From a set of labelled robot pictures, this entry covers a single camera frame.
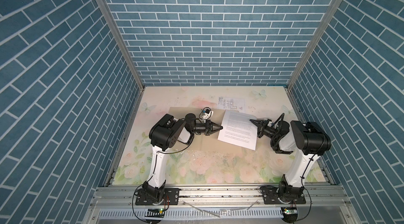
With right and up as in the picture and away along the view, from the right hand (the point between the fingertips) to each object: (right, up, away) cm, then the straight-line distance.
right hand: (249, 119), depth 92 cm
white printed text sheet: (-8, -4, -3) cm, 10 cm away
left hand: (-17, -6, -4) cm, 19 cm away
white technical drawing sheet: (-8, +9, +20) cm, 23 cm away
